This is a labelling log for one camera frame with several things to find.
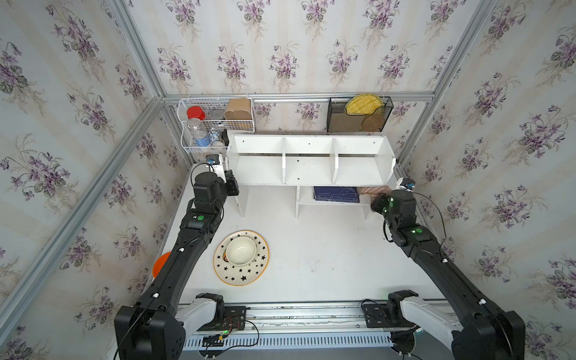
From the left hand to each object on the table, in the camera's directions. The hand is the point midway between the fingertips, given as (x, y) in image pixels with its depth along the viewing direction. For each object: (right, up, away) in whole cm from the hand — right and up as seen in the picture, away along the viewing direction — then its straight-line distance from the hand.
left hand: (234, 172), depth 76 cm
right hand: (+53, -8, +5) cm, 54 cm away
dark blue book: (+38, -8, +12) cm, 40 cm away
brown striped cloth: (+50, -7, +4) cm, 51 cm away
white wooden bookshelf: (+26, +5, +12) cm, 29 cm away
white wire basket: (-16, +22, +17) cm, 32 cm away
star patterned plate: (+1, -38, +6) cm, 39 cm away
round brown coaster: (+56, +22, +21) cm, 63 cm away
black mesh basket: (+41, +24, +23) cm, 53 cm away
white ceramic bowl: (0, -30, +11) cm, 32 cm away
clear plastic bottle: (-18, +16, +12) cm, 27 cm away
